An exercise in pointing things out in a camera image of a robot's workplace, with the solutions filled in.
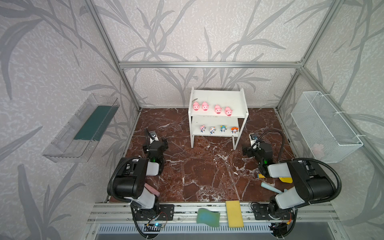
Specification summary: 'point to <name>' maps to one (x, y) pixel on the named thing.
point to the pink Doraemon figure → (202, 127)
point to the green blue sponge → (206, 216)
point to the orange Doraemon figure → (234, 129)
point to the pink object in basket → (318, 150)
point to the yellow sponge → (234, 214)
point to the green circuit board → (155, 227)
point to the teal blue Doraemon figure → (223, 128)
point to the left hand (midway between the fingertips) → (156, 134)
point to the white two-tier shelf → (235, 99)
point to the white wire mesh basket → (327, 134)
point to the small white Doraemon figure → (212, 130)
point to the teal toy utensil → (271, 187)
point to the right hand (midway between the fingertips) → (250, 137)
